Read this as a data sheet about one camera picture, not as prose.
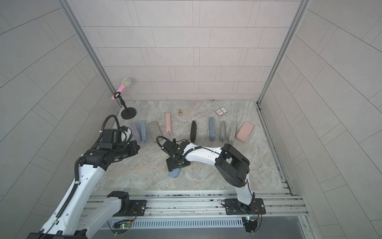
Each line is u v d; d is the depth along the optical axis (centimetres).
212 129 96
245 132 99
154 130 97
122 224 66
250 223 68
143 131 94
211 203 75
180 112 109
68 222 37
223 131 95
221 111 109
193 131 97
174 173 79
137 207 71
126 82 92
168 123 97
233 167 46
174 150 65
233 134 92
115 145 55
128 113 108
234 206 68
